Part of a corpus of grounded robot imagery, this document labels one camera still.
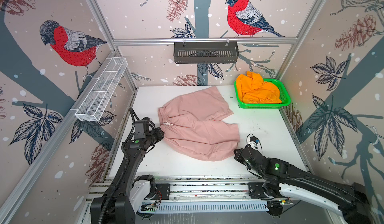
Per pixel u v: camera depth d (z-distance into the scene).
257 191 0.73
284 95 1.07
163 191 0.73
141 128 0.63
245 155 0.60
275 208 0.71
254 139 0.72
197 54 1.07
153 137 0.71
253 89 1.12
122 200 0.40
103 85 0.80
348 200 0.44
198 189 0.76
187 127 0.97
